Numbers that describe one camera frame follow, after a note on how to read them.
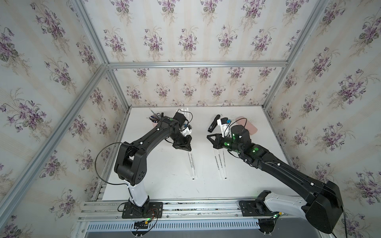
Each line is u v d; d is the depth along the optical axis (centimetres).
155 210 72
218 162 90
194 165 88
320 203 38
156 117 100
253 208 71
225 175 84
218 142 69
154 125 59
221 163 89
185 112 92
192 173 82
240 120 111
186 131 81
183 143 75
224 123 66
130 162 47
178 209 75
